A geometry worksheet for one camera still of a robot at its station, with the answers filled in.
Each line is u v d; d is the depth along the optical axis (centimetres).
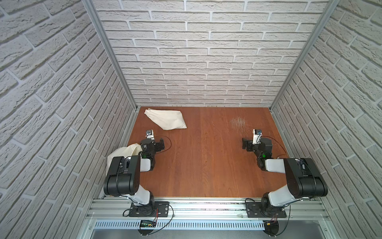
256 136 81
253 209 74
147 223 72
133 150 75
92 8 70
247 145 86
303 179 46
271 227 69
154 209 72
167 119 97
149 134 81
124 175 46
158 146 85
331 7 69
